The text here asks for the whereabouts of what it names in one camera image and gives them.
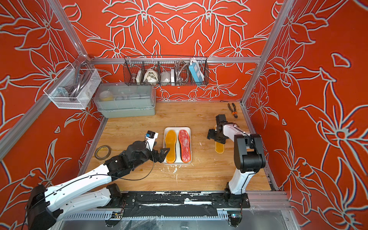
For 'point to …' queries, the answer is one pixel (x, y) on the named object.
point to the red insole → (185, 143)
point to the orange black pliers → (235, 112)
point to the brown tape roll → (101, 158)
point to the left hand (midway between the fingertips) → (163, 145)
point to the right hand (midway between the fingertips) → (210, 137)
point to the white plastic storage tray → (178, 159)
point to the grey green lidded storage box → (118, 99)
